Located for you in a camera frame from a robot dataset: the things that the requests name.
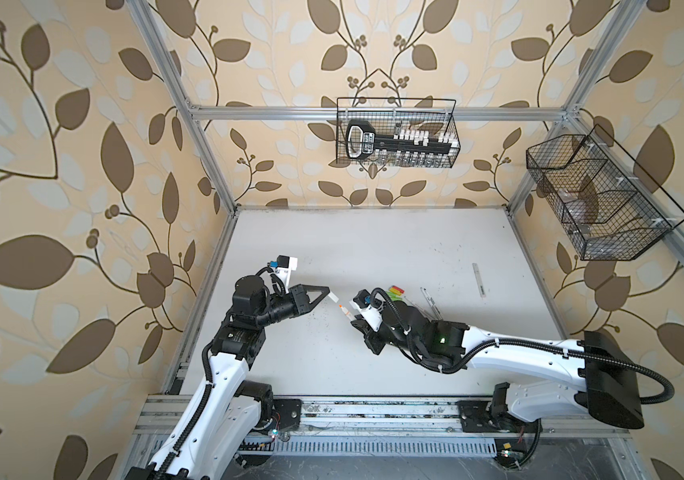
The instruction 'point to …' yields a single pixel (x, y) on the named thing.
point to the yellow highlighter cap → (396, 291)
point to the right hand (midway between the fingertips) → (355, 322)
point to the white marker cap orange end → (333, 297)
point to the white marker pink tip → (479, 279)
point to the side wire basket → (610, 207)
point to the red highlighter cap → (399, 289)
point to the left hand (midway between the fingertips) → (329, 292)
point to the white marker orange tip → (347, 313)
